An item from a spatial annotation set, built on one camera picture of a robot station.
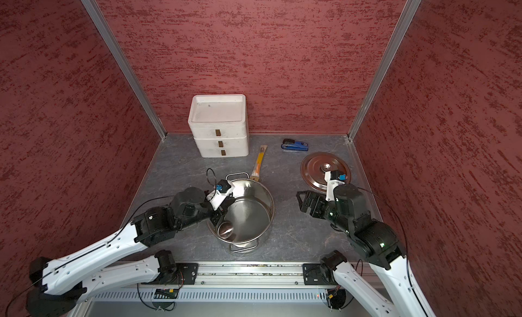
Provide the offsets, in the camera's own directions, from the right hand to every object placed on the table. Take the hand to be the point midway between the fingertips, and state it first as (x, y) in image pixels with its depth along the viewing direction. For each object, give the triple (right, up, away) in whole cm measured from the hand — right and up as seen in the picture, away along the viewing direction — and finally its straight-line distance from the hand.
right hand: (304, 201), depth 65 cm
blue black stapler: (+2, +20, +49) cm, 53 cm away
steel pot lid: (+13, +8, +40) cm, 43 cm away
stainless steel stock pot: (-19, -12, +23) cm, 33 cm away
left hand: (-25, -1, +4) cm, 25 cm away
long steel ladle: (-29, -15, +14) cm, 36 cm away
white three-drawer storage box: (-35, +30, +27) cm, 53 cm away
